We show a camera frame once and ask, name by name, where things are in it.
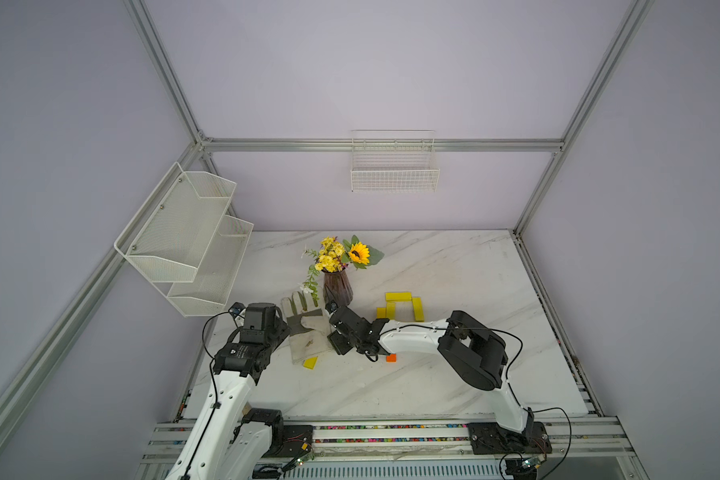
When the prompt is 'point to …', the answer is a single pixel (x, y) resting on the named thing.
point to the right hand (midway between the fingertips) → (341, 334)
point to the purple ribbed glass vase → (337, 288)
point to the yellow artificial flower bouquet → (334, 255)
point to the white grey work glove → (309, 328)
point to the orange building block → (392, 358)
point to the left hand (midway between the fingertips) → (279, 330)
